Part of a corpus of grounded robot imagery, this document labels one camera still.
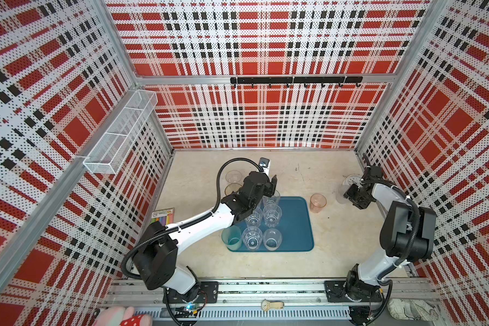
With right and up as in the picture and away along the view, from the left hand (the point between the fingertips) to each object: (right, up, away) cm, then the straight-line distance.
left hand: (270, 173), depth 81 cm
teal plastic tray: (+13, -26, +10) cm, 30 cm away
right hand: (+39, -11, +13) cm, 42 cm away
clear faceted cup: (-6, -22, +10) cm, 25 cm away
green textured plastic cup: (-16, -27, +3) cm, 32 cm away
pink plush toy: (-51, -46, -16) cm, 70 cm away
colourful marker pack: (-48, -20, +12) cm, 53 cm away
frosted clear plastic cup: (+1, -28, +5) cm, 29 cm away
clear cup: (+2, -19, +12) cm, 23 cm away
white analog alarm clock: (+42, -4, +20) cm, 47 cm away
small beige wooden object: (-2, -46, -11) cm, 47 cm away
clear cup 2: (-7, -28, +5) cm, 30 cm away
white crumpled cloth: (+48, -46, -13) cm, 68 cm away
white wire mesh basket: (-73, +8, +10) cm, 74 cm away
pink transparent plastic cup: (+24, -14, +15) cm, 32 cm away
